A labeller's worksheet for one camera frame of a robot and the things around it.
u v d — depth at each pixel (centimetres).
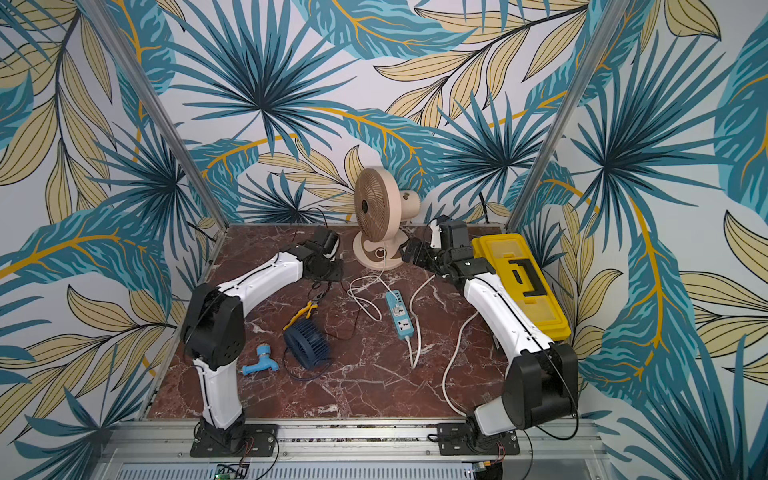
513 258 90
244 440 71
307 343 76
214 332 50
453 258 63
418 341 80
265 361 84
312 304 96
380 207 90
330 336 90
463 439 73
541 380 42
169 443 75
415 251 74
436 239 74
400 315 92
